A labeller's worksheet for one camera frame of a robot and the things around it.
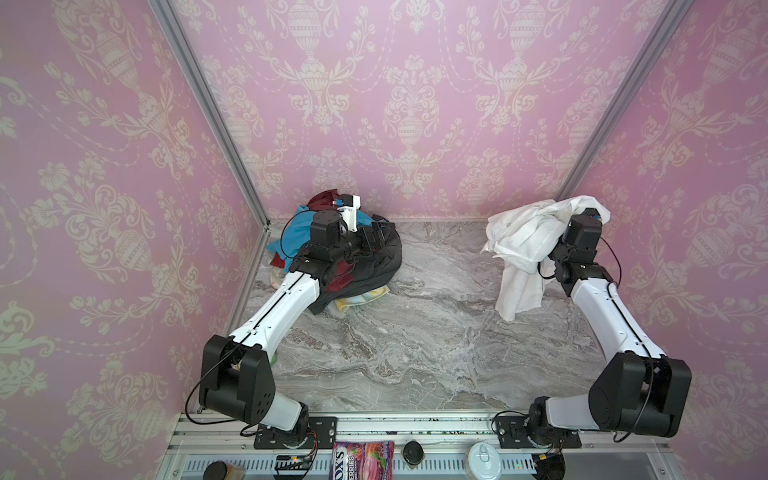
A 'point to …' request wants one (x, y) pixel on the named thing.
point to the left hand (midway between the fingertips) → (385, 228)
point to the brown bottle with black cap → (224, 470)
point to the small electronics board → (292, 462)
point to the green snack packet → (275, 358)
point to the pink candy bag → (372, 460)
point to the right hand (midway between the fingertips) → (539, 219)
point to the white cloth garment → (523, 239)
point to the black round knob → (412, 452)
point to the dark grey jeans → (372, 269)
